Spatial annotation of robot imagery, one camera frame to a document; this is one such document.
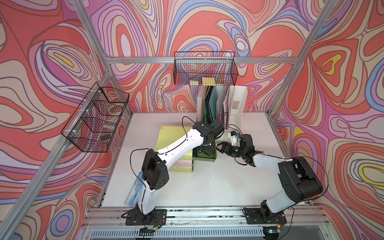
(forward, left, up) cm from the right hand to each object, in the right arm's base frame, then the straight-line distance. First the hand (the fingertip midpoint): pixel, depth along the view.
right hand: (218, 151), depth 90 cm
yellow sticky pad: (+34, +4, +28) cm, 44 cm away
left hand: (-3, +9, +8) cm, 12 cm away
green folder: (+20, +5, +9) cm, 22 cm away
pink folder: (+18, -5, +17) cm, 25 cm away
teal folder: (+19, +2, +23) cm, 30 cm away
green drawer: (-9, +11, +11) cm, 18 cm away
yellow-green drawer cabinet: (+2, +28, +17) cm, 33 cm away
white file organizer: (+38, -17, +4) cm, 41 cm away
